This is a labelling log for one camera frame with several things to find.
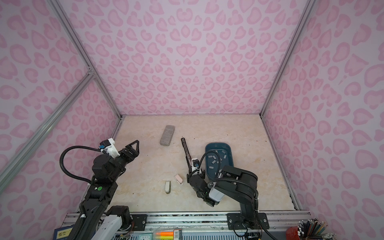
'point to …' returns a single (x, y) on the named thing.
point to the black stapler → (188, 157)
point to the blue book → (62, 233)
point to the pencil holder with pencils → (311, 229)
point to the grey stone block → (167, 135)
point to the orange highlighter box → (176, 234)
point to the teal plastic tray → (212, 158)
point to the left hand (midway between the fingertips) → (133, 142)
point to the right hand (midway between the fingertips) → (190, 164)
